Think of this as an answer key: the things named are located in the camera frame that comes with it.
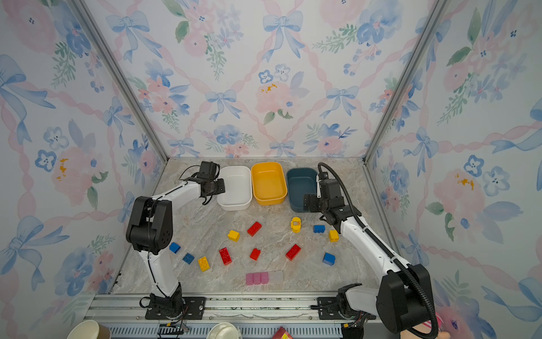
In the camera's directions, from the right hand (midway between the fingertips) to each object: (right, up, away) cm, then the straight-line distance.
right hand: (315, 195), depth 86 cm
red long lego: (-26, -15, +7) cm, 30 cm away
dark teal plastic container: (-3, +6, +25) cm, 26 cm away
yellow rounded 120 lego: (-7, -15, +7) cm, 18 cm away
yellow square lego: (-34, -18, +4) cm, 38 cm away
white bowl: (-34, -44, -16) cm, 58 cm away
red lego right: (-9, -23, 0) cm, 25 cm away
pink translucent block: (-23, -31, -5) cm, 39 cm away
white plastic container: (-34, -1, +14) cm, 37 cm away
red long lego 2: (-36, -24, -2) cm, 44 cm away
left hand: (-42, +4, +15) cm, 45 cm away
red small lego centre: (-25, -24, 0) cm, 34 cm away
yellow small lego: (+9, -18, +4) cm, 20 cm away
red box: (-14, -42, -19) cm, 48 cm away
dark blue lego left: (-51, -25, -2) cm, 57 cm away
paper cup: (-73, -39, -21) cm, 86 cm away
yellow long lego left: (-44, -27, -3) cm, 52 cm away
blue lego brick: (+3, -15, +7) cm, 17 cm away
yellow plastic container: (-19, +5, +20) cm, 28 cm away
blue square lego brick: (+5, -26, 0) cm, 26 cm away
